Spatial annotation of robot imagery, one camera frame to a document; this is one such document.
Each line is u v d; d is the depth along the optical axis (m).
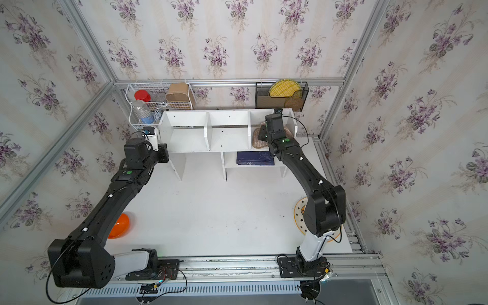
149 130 0.67
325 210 0.45
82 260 0.38
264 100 0.94
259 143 0.83
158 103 0.93
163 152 0.70
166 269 0.73
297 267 0.73
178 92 0.88
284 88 0.94
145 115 0.91
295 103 0.97
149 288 0.72
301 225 0.83
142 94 0.92
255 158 0.90
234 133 0.89
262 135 0.78
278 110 0.73
